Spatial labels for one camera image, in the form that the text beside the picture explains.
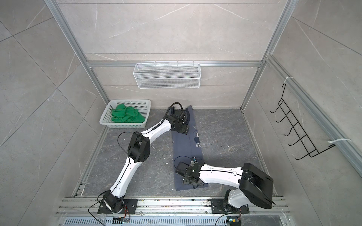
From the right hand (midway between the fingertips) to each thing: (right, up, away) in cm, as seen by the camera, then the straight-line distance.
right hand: (189, 179), depth 83 cm
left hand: (-3, +31, +21) cm, 37 cm away
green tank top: (-53, +41, +28) cm, 72 cm away
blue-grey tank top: (-2, +17, +11) cm, 21 cm away
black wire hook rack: (+51, +22, -24) cm, 61 cm away
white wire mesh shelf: (-16, +68, +18) cm, 73 cm away
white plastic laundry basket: (-38, +48, +32) cm, 69 cm away
